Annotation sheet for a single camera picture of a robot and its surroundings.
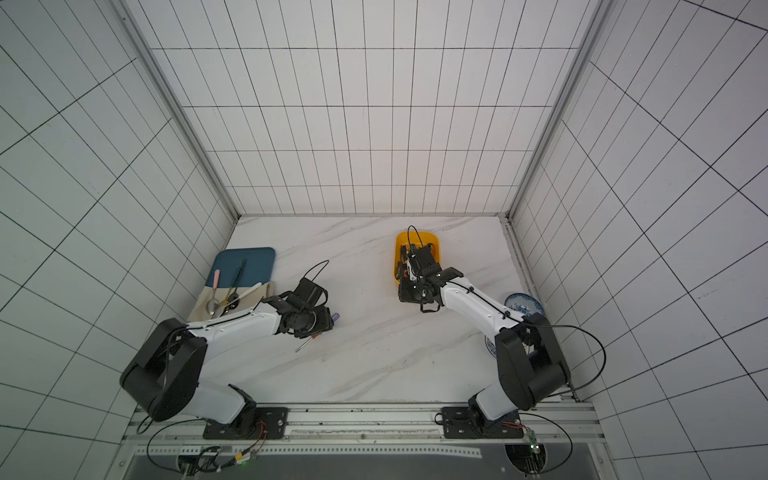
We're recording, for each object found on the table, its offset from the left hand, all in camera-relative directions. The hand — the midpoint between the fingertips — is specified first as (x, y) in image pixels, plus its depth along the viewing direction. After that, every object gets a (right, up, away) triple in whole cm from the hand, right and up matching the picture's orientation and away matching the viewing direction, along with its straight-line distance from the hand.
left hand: (322, 329), depth 89 cm
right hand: (+21, +11, -1) cm, 24 cm away
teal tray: (-26, +18, +17) cm, 36 cm away
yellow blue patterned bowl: (+49, -3, -7) cm, 49 cm away
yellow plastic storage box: (+33, +28, +21) cm, 48 cm away
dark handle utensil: (-30, +10, +7) cm, 32 cm away
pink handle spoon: (-36, +6, +5) cm, 37 cm away
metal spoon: (-34, +5, +4) cm, 34 cm away
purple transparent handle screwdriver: (+4, +3, +1) cm, 5 cm away
